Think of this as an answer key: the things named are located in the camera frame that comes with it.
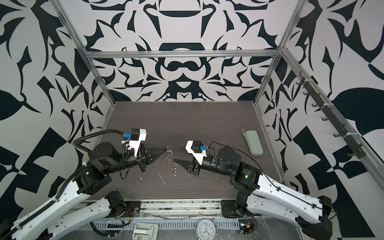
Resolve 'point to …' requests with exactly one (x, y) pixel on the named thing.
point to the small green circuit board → (246, 225)
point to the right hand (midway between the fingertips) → (178, 154)
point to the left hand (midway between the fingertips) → (166, 146)
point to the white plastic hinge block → (145, 231)
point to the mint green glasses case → (254, 142)
